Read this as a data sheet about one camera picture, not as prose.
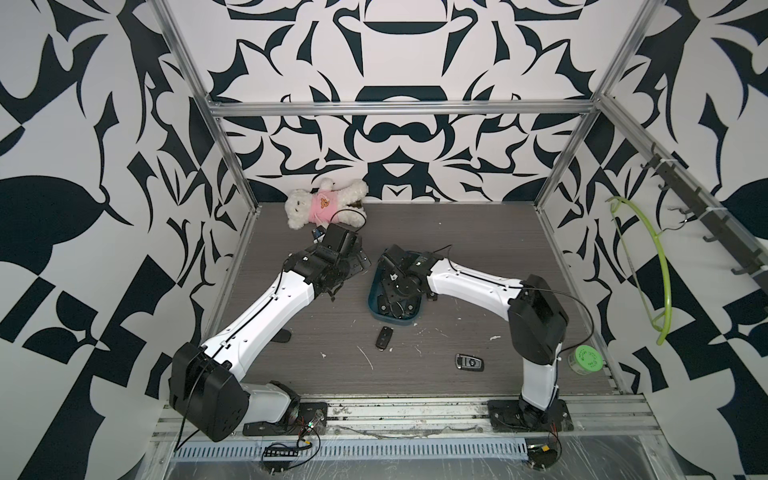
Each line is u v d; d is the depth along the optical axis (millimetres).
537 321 488
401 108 939
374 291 916
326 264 555
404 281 672
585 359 793
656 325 673
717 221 573
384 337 866
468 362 816
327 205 1081
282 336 868
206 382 387
